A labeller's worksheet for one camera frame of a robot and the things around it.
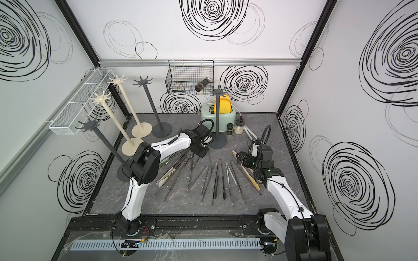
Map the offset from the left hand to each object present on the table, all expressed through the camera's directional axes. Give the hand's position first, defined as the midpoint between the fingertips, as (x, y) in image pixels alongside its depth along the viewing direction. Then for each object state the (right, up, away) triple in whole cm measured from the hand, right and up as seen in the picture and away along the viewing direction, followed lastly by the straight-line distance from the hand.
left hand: (203, 152), depth 97 cm
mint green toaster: (+3, +25, +4) cm, 25 cm away
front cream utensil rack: (-46, +3, +3) cm, 46 cm away
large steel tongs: (-11, -8, -4) cm, 14 cm away
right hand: (+23, 0, -12) cm, 26 cm away
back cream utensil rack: (-43, +14, +12) cm, 47 cm away
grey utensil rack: (-29, +14, +14) cm, 35 cm away
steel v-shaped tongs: (-6, -16, -11) cm, 20 cm away
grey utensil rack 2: (+11, +6, +8) cm, 15 cm away
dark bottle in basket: (-2, +37, -8) cm, 38 cm away
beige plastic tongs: (+26, -10, -8) cm, 29 cm away
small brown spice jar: (+17, +14, +5) cm, 22 cm away
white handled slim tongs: (+15, -8, -6) cm, 18 cm away
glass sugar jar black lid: (+23, +17, +5) cm, 29 cm away
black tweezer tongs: (+12, -20, -15) cm, 27 cm away
